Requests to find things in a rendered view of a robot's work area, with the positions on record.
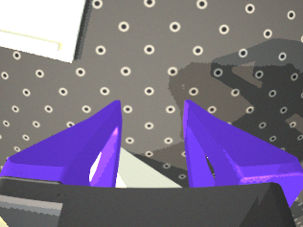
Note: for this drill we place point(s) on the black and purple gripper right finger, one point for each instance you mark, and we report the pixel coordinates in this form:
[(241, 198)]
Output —
[(236, 156)]

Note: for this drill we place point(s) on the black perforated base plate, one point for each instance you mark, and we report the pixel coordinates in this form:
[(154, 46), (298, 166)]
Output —
[(240, 60)]

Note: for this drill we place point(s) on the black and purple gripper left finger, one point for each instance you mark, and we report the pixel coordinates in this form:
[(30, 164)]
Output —
[(69, 155)]

